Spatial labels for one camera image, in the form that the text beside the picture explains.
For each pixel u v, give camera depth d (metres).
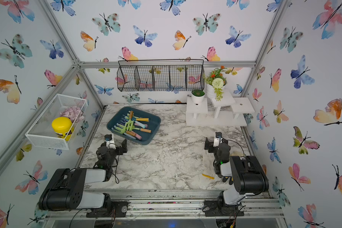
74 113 0.70
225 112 1.17
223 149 0.72
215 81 0.81
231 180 0.82
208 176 0.85
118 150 0.81
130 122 1.07
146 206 0.76
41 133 0.63
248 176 0.45
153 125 1.08
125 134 1.01
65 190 0.44
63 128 0.64
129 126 1.04
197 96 0.96
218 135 0.79
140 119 1.08
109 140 0.77
